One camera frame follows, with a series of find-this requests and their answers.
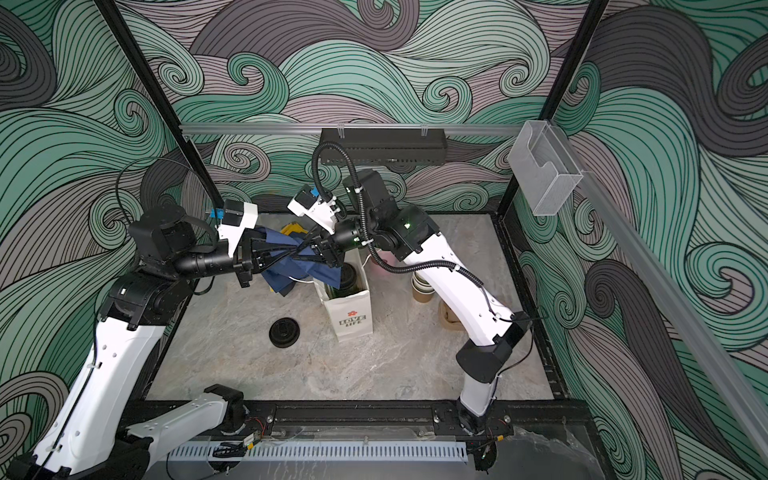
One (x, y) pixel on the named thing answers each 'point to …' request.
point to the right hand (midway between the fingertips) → (298, 253)
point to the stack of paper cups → (421, 289)
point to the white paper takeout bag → (350, 314)
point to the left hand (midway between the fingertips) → (296, 246)
